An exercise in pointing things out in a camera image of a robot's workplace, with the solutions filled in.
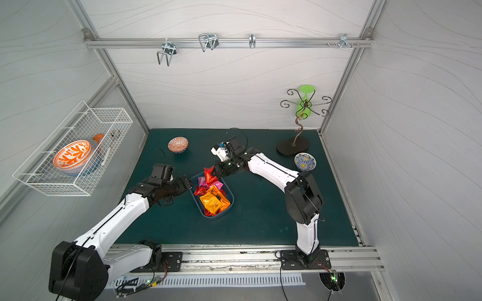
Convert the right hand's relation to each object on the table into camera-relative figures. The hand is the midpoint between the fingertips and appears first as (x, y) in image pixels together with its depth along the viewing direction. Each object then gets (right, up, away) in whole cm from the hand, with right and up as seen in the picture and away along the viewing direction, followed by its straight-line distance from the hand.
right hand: (211, 173), depth 82 cm
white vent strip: (-25, -40, -12) cm, 49 cm away
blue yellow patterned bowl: (+49, +3, +22) cm, 54 cm away
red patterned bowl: (-25, +13, +29) cm, 40 cm away
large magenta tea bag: (-6, -5, +8) cm, 11 cm away
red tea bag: (0, -2, -1) cm, 3 cm away
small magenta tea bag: (+2, -6, +8) cm, 11 cm away
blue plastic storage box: (-10, -5, +11) cm, 16 cm away
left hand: (-12, -6, +1) cm, 13 cm away
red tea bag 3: (-1, -18, -1) cm, 18 cm away
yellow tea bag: (0, -13, 0) cm, 13 cm away
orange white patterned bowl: (-44, +8, -19) cm, 49 cm away
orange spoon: (-45, +16, -7) cm, 48 cm away
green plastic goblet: (+44, +31, +8) cm, 55 cm away
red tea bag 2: (-7, -10, +8) cm, 14 cm away
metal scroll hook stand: (+47, +12, +28) cm, 56 cm away
